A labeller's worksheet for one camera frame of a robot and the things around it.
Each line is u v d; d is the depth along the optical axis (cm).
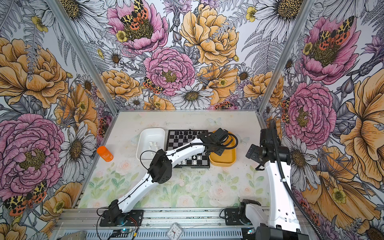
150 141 101
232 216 74
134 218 73
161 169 62
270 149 48
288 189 41
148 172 65
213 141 73
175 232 69
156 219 76
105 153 89
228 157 97
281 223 37
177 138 104
